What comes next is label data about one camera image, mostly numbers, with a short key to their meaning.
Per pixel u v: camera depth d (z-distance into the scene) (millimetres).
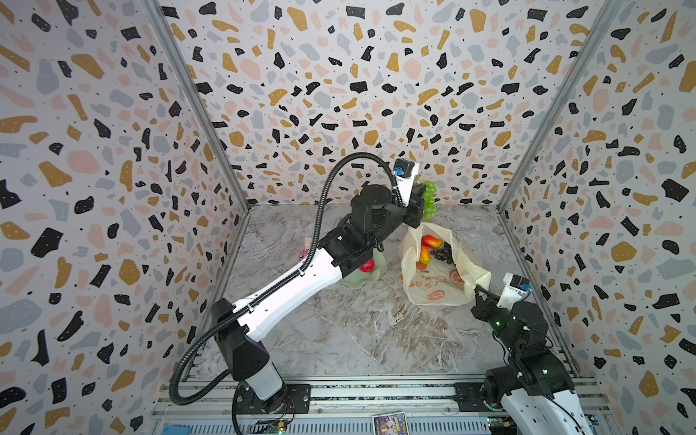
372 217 468
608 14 713
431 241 1063
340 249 481
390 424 688
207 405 740
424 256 1008
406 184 521
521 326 532
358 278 990
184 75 802
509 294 651
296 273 448
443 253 1028
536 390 503
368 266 975
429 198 658
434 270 1023
